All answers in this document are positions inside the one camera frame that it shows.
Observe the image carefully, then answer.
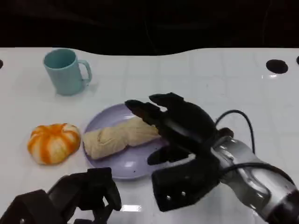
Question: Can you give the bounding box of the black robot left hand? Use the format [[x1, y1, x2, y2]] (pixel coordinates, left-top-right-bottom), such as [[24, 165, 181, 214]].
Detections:
[[48, 167, 122, 224]]

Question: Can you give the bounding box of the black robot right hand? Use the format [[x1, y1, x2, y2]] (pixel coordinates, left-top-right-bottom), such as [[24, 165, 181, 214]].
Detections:
[[124, 92, 220, 166]]

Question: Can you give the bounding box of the beige towel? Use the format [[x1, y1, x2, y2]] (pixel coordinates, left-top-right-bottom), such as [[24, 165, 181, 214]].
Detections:
[[83, 117, 164, 161]]

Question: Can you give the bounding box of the orange and white bread roll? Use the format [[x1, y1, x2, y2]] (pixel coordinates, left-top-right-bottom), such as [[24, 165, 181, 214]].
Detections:
[[27, 123, 82, 165]]

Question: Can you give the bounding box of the lilac plate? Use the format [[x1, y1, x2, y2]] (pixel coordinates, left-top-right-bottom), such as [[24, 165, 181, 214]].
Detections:
[[83, 104, 178, 181]]

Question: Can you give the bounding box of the black backdrop curtain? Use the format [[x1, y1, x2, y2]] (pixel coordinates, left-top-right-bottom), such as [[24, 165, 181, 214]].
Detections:
[[0, 0, 299, 56]]

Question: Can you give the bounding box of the pale green mug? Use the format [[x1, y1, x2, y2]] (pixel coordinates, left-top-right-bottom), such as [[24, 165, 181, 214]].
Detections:
[[43, 48, 93, 96]]

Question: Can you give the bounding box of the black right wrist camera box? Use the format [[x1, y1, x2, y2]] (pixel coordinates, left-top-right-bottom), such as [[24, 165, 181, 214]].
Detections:
[[151, 156, 221, 212]]

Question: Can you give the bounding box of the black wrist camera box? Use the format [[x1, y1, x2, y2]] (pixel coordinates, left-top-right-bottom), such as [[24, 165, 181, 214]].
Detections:
[[151, 156, 221, 212], [0, 189, 78, 224]]

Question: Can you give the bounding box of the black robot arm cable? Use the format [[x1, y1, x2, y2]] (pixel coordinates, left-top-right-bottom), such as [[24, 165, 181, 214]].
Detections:
[[214, 109, 296, 187]]

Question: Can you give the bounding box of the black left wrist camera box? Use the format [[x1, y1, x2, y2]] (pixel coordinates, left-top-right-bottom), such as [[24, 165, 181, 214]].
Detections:
[[0, 189, 78, 224]]

